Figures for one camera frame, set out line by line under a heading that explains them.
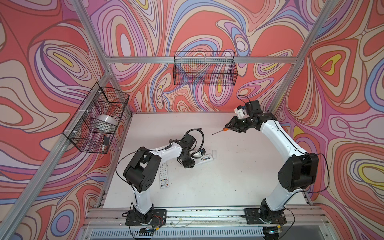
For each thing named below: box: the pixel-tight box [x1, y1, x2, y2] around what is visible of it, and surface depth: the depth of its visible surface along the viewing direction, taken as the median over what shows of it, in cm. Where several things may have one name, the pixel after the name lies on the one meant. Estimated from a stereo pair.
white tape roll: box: [95, 114, 118, 127], surface depth 73 cm
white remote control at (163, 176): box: [159, 161, 170, 189], surface depth 86 cm
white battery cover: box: [212, 149, 217, 159], surface depth 98 cm
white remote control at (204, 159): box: [193, 153, 214, 165], surface depth 95 cm
